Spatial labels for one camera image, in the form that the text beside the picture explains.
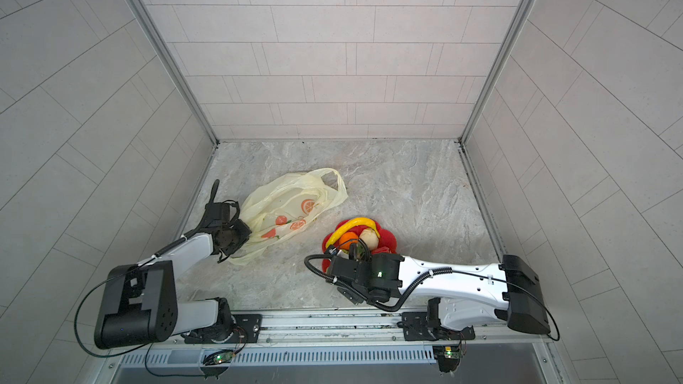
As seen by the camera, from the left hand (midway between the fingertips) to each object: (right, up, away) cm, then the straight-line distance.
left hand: (254, 228), depth 92 cm
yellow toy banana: (+37, +4, -7) cm, 38 cm away
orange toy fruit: (+33, -1, -9) cm, 34 cm away
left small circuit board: (+3, -25, -27) cm, 37 cm away
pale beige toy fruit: (+40, -1, -9) cm, 41 cm away
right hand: (+36, -10, -19) cm, 42 cm away
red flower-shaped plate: (+46, -2, -10) cm, 47 cm away
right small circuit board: (+59, -27, -24) cm, 70 cm away
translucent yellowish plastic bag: (+8, +8, +3) cm, 11 cm away
